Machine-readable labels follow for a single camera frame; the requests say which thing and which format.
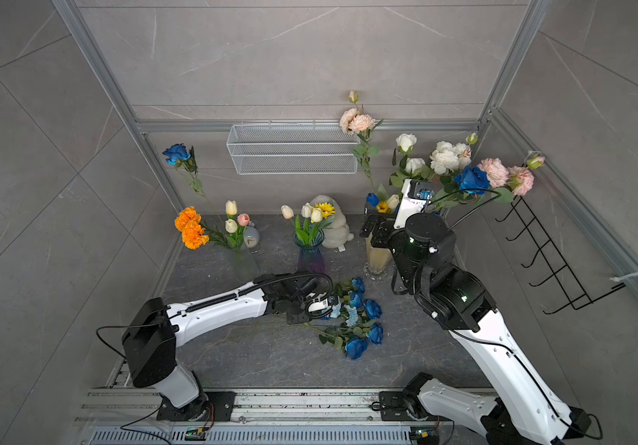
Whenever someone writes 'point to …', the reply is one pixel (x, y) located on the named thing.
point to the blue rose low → (376, 332)
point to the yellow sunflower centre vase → (326, 209)
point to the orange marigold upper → (186, 215)
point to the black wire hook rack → (574, 291)
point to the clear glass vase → (246, 264)
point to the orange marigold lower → (193, 235)
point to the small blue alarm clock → (251, 237)
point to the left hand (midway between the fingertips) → (309, 300)
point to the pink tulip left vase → (243, 219)
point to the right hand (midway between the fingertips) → (388, 207)
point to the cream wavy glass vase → (377, 257)
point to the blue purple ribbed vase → (312, 257)
